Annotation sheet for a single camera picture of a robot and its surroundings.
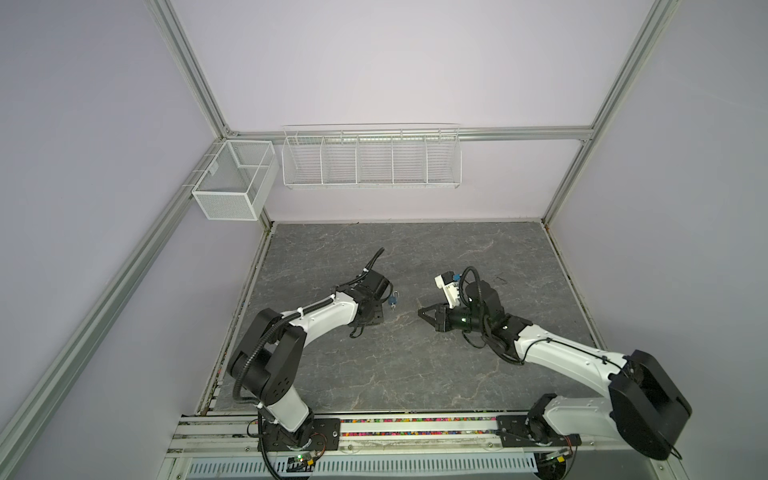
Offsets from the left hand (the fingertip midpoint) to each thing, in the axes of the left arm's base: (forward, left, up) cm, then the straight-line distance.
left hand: (372, 319), depth 91 cm
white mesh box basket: (+45, +44, +19) cm, 66 cm away
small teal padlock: (+8, -7, -4) cm, 11 cm away
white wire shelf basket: (+46, -2, +27) cm, 53 cm away
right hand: (-5, -13, +11) cm, 18 cm away
